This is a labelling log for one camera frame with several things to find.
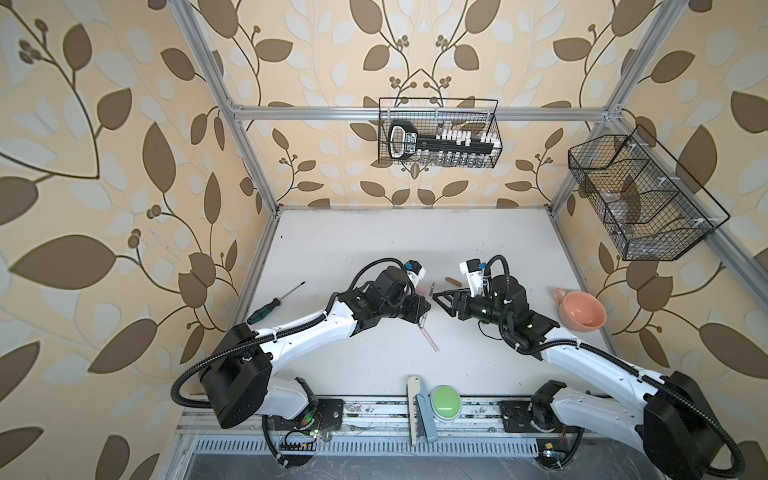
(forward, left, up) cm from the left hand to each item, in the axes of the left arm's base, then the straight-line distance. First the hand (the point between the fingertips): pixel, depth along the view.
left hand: (433, 305), depth 77 cm
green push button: (-20, -3, -14) cm, 25 cm away
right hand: (+1, -1, +1) cm, 2 cm away
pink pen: (-3, 0, -16) cm, 16 cm away
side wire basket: (+19, -52, +19) cm, 59 cm away
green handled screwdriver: (+3, +51, -14) cm, 53 cm away
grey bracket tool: (-23, +3, -12) cm, 26 cm away
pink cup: (+6, -47, -14) cm, 49 cm away
